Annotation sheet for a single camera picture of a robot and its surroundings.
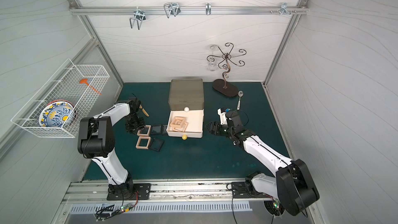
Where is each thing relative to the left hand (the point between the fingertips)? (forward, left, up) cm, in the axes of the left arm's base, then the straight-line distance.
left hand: (140, 131), depth 92 cm
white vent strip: (-37, -19, -3) cm, 42 cm away
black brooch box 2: (+3, -14, -2) cm, 14 cm away
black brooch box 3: (-7, -11, -1) cm, 13 cm away
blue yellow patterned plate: (-9, +21, +32) cm, 39 cm away
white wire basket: (+2, +25, +29) cm, 39 cm away
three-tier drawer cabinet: (+6, -29, +16) cm, 33 cm away
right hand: (-1, -43, +9) cm, 44 cm away
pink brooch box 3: (-1, 0, -2) cm, 2 cm away
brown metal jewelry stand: (+38, -53, +1) cm, 65 cm away
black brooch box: (+3, -9, -3) cm, 10 cm away
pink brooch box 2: (-1, -27, +7) cm, 28 cm away
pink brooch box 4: (-7, -4, -1) cm, 8 cm away
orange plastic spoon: (+13, +23, +30) cm, 40 cm away
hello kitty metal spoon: (+33, -66, -2) cm, 74 cm away
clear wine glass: (+32, -43, +29) cm, 61 cm away
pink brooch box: (+3, -24, +7) cm, 25 cm away
